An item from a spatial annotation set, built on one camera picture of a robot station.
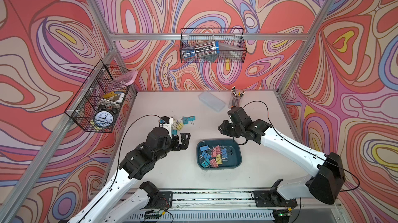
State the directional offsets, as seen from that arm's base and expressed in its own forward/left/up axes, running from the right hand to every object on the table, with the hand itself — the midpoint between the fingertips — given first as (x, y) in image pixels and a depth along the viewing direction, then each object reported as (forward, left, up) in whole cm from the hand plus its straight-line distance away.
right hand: (220, 132), depth 79 cm
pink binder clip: (-5, +2, -13) cm, 14 cm away
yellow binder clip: (-9, +1, -14) cm, 16 cm away
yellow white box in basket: (+13, +50, +17) cm, 54 cm away
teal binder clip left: (+10, +27, -14) cm, 32 cm away
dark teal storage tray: (-10, -8, -15) cm, 20 cm away
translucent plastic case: (+36, +2, -15) cm, 39 cm away
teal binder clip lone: (-11, +8, -13) cm, 19 cm away
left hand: (-6, +18, +8) cm, 20 cm away
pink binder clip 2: (-11, +4, -13) cm, 18 cm away
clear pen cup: (+26, -13, -2) cm, 29 cm away
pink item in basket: (+28, +51, +15) cm, 60 cm away
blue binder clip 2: (-6, +8, -14) cm, 17 cm away
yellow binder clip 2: (+14, +24, -14) cm, 31 cm away
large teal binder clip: (+20, +20, -15) cm, 32 cm away
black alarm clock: (0, +53, +16) cm, 55 cm away
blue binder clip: (-3, +9, -13) cm, 16 cm away
